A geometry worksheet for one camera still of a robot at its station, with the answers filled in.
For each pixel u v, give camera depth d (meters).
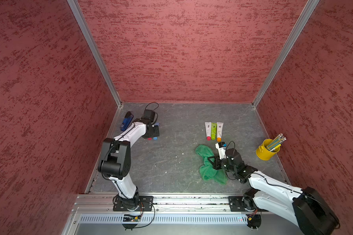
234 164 0.66
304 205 0.41
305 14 0.74
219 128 1.04
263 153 0.86
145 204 0.73
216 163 0.74
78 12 0.73
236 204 0.74
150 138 0.98
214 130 1.03
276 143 0.83
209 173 0.79
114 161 0.47
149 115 0.76
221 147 0.77
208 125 1.06
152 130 0.82
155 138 0.97
